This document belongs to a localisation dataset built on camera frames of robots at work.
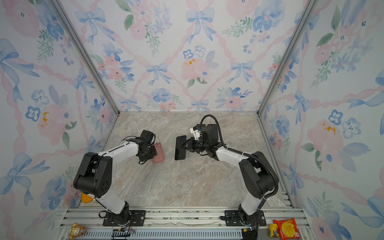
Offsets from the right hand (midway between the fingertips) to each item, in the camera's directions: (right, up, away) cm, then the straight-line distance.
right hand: (180, 144), depth 84 cm
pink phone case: (-13, -8, +8) cm, 17 cm away
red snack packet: (+52, -38, -14) cm, 66 cm away
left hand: (-18, -7, +10) cm, 22 cm away
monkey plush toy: (-45, -37, -17) cm, 61 cm away
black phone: (0, -4, -1) cm, 4 cm away
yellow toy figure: (+45, -37, -15) cm, 60 cm away
